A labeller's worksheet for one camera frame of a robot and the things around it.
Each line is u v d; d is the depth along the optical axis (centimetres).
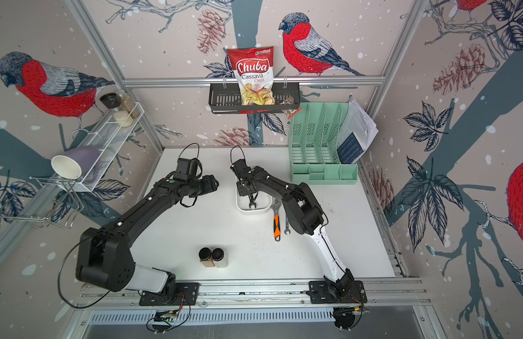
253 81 84
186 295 73
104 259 42
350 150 103
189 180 67
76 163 61
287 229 90
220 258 73
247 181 74
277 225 90
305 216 58
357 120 98
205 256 73
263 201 97
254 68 81
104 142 80
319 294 73
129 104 86
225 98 95
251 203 95
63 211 70
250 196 87
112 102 78
